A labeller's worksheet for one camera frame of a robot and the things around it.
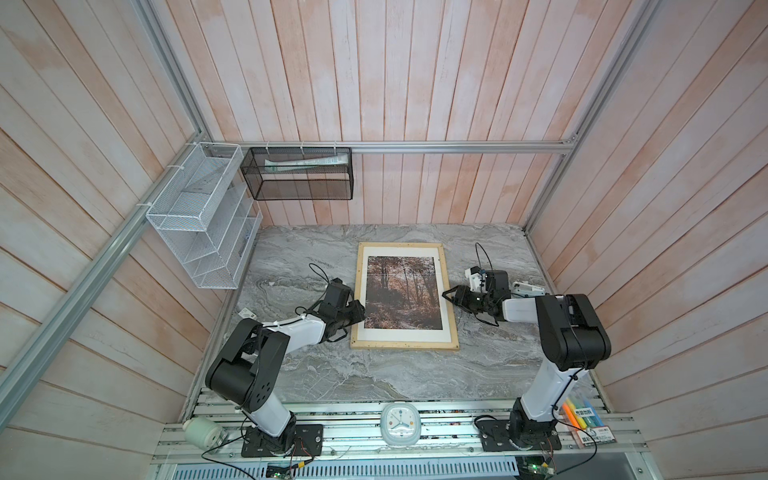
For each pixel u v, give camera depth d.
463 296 0.88
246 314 0.95
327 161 0.90
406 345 0.88
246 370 0.46
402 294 1.01
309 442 0.73
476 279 0.93
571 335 0.50
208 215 0.69
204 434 0.67
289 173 1.03
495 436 0.73
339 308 0.74
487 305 0.79
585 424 0.75
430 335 0.91
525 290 1.02
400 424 0.74
